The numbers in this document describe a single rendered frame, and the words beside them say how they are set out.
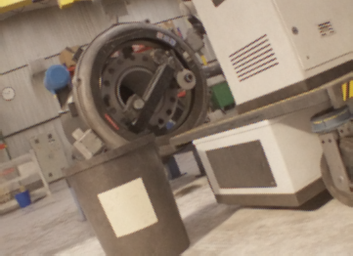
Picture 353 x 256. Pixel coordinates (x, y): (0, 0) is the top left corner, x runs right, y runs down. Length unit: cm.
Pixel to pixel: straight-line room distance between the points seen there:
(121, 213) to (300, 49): 65
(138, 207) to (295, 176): 44
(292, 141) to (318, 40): 27
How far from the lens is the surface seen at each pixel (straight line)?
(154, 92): 214
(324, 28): 111
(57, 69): 280
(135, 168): 118
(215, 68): 990
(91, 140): 203
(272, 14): 103
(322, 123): 100
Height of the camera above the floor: 37
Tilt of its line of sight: level
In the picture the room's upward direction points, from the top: 22 degrees counter-clockwise
